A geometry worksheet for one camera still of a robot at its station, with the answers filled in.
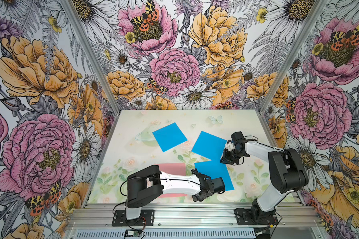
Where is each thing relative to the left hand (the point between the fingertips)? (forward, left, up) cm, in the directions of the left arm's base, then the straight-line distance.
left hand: (201, 195), depth 81 cm
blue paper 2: (+30, -8, 0) cm, 31 cm away
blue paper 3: (+15, -10, -1) cm, 18 cm away
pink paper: (+16, +13, -2) cm, 20 cm away
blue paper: (+39, +19, 0) cm, 44 cm away
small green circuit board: (-16, +33, 0) cm, 36 cm away
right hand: (+18, -14, +1) cm, 22 cm away
